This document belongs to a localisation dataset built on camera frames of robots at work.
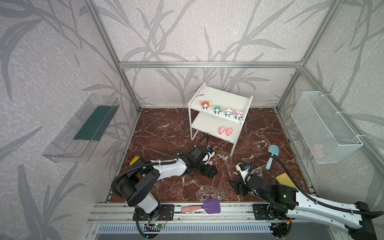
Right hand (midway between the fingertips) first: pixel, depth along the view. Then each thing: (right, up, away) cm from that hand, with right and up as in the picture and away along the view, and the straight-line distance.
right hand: (232, 174), depth 77 cm
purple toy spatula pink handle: (-11, -16, 0) cm, 20 cm away
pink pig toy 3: (-11, +3, +12) cm, 16 cm away
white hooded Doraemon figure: (-4, +32, -8) cm, 33 cm away
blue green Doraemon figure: (-9, +33, -7) cm, 35 cm away
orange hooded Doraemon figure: (-14, +36, -5) cm, 39 cm away
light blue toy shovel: (+32, +9, +19) cm, 38 cm away
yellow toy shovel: (-59, +3, +17) cm, 61 cm away
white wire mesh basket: (+38, +22, -14) cm, 46 cm away
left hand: (-9, +2, +9) cm, 13 cm away
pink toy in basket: (+42, +14, -4) cm, 44 cm away
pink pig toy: (-5, +23, +7) cm, 24 cm away
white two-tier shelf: (-8, +32, -5) cm, 33 cm away
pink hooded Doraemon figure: (+1, +31, -9) cm, 32 cm away
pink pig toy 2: (-1, +22, +7) cm, 23 cm away
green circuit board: (-38, -22, -7) cm, 45 cm away
